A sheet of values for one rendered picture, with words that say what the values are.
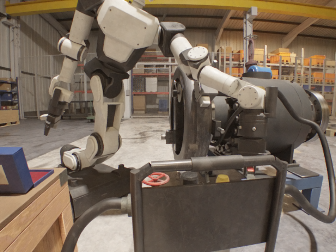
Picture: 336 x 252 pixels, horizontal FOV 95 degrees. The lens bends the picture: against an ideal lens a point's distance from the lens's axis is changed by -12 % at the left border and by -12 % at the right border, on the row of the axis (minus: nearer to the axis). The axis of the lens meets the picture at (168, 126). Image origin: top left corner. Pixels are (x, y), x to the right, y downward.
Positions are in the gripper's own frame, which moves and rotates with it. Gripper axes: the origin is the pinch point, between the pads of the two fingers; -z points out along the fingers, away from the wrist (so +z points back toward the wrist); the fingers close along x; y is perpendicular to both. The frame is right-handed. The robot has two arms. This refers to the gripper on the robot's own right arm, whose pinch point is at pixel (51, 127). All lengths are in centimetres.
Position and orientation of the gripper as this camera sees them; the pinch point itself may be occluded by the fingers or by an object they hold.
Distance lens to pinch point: 122.2
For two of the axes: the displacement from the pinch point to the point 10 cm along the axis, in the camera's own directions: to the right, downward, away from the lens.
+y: 8.9, 3.9, 2.6
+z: 4.5, -8.5, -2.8
